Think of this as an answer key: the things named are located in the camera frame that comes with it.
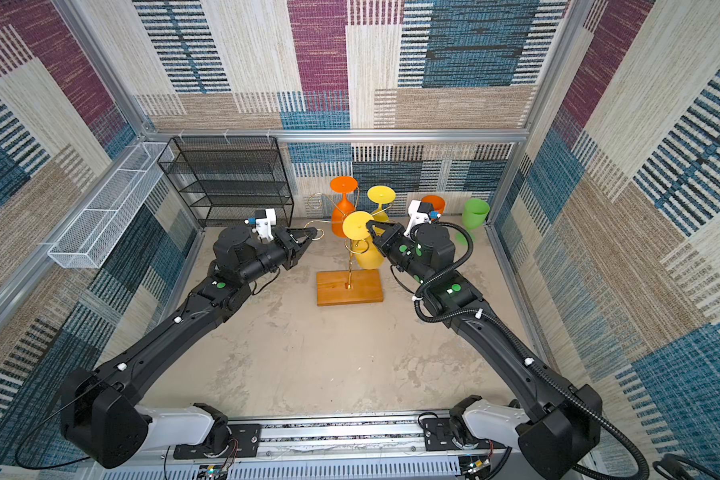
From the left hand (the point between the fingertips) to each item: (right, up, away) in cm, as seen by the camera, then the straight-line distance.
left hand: (318, 226), depth 69 cm
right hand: (+10, -1, -2) cm, 11 cm away
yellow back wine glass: (+15, +9, +11) cm, 21 cm away
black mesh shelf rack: (-39, +20, +39) cm, 58 cm away
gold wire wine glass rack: (+5, -18, +30) cm, 35 cm away
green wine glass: (+47, +7, +31) cm, 57 cm away
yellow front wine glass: (+11, -6, -1) cm, 12 cm away
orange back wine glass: (+5, +6, +18) cm, 19 cm away
